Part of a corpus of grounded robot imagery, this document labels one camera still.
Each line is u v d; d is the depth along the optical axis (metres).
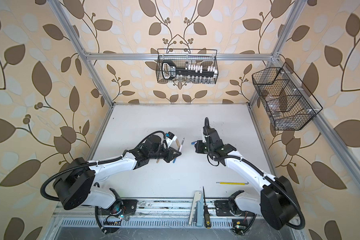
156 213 0.74
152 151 0.68
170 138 0.74
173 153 0.74
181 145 0.81
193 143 1.00
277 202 0.40
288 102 0.74
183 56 0.90
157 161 0.91
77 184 0.43
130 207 0.74
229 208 0.66
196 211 0.70
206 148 0.71
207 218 0.69
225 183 0.82
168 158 0.72
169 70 0.83
